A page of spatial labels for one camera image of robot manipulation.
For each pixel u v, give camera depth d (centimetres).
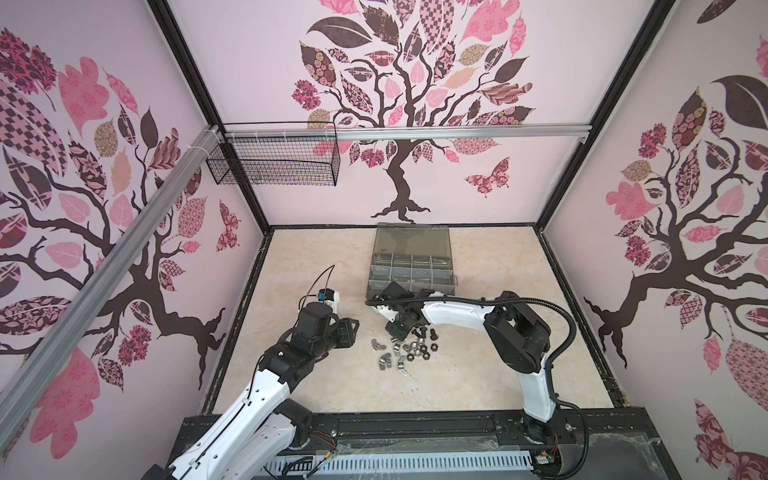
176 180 71
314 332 57
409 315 69
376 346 87
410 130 95
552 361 53
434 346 88
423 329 90
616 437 73
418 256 105
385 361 85
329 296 69
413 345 88
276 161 122
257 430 53
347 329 68
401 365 84
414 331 90
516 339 51
